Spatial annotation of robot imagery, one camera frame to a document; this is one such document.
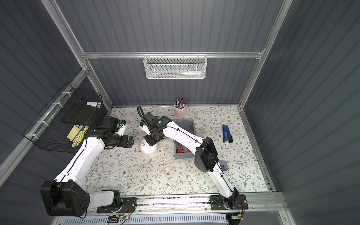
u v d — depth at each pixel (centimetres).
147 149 87
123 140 73
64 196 39
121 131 73
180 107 105
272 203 75
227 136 100
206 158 53
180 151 93
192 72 89
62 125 73
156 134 60
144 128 77
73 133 68
